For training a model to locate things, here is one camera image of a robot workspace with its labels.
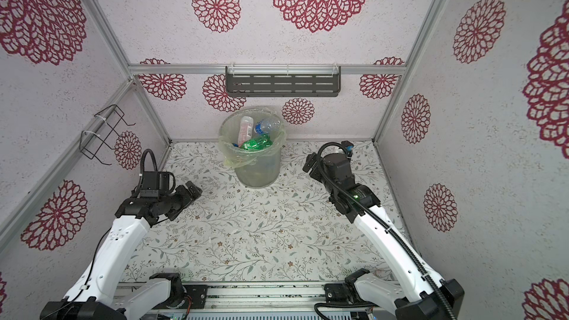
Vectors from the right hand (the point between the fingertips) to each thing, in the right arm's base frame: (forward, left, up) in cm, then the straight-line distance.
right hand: (316, 159), depth 73 cm
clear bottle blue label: (+26, +19, -8) cm, 34 cm away
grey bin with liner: (+7, +24, -15) cm, 29 cm away
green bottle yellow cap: (+9, +20, -2) cm, 22 cm away
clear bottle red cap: (+18, +27, -5) cm, 33 cm away
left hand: (-8, +43, -13) cm, 46 cm away
